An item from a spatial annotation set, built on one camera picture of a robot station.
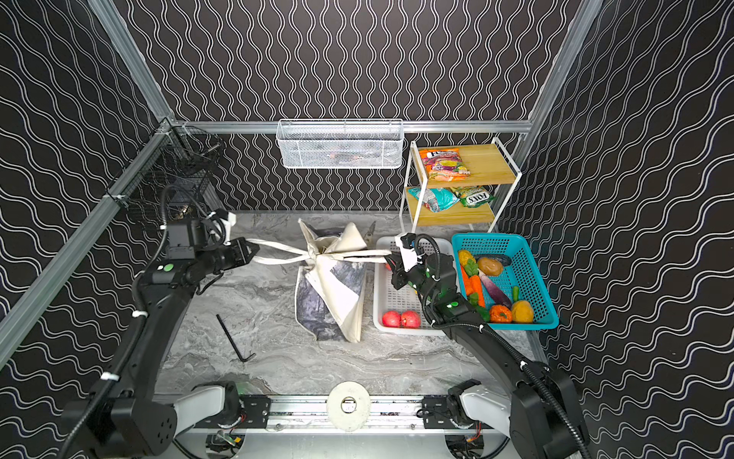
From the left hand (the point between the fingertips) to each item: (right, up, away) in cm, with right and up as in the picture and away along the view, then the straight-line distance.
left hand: (261, 244), depth 75 cm
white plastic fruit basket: (+39, -22, +17) cm, 48 cm away
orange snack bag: (+51, +23, +8) cm, 56 cm away
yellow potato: (+75, -21, +12) cm, 79 cm away
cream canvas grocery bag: (+18, -11, -1) cm, 21 cm away
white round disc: (+23, -46, -1) cm, 52 cm away
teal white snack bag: (+52, +16, +24) cm, 59 cm away
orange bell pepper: (+69, -21, +12) cm, 73 cm away
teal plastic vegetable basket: (+80, -10, +21) cm, 84 cm away
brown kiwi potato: (+70, -8, +22) cm, 74 cm away
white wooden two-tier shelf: (+54, +17, +7) cm, 57 cm away
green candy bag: (+65, +17, +25) cm, 71 cm away
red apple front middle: (+41, -22, +10) cm, 48 cm away
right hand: (+35, -2, +3) cm, 35 cm away
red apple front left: (+35, -22, +10) cm, 43 cm away
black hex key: (-7, -33, +8) cm, 35 cm away
